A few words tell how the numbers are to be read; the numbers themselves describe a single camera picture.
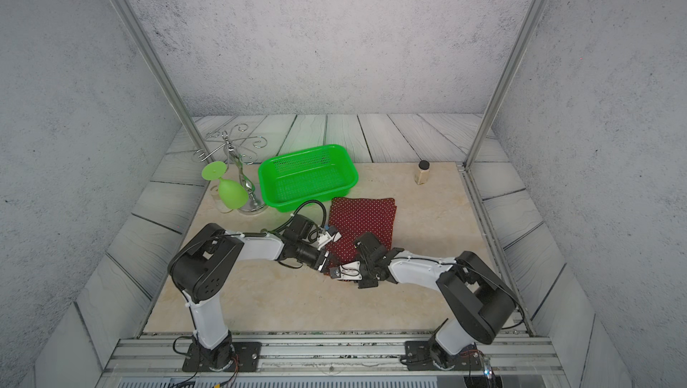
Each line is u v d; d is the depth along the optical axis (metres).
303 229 0.79
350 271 0.77
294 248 0.77
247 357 0.73
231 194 0.88
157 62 0.88
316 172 1.19
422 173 1.09
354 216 1.02
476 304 0.44
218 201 1.02
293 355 0.75
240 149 0.89
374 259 0.69
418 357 0.73
